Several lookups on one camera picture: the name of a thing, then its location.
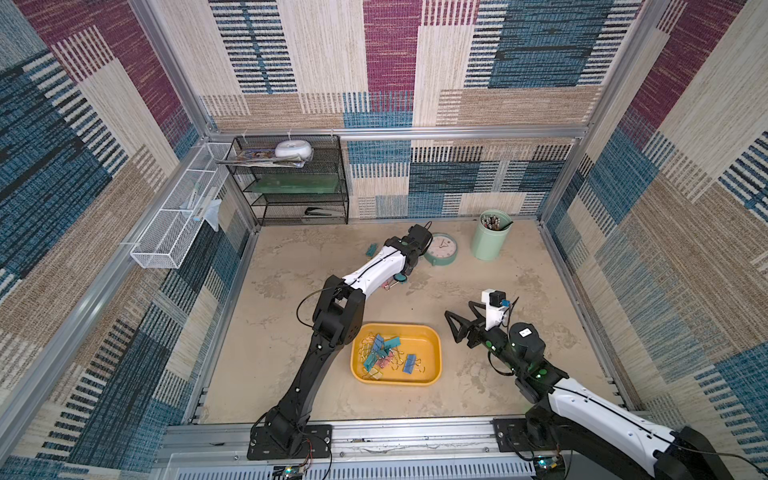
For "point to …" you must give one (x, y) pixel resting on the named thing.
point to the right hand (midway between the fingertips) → (459, 305)
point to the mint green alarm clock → (442, 250)
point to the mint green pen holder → (487, 238)
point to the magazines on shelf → (267, 158)
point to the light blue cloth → (211, 214)
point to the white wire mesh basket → (167, 241)
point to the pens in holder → (492, 222)
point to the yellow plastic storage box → (423, 340)
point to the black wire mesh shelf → (292, 180)
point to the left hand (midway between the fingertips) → (394, 258)
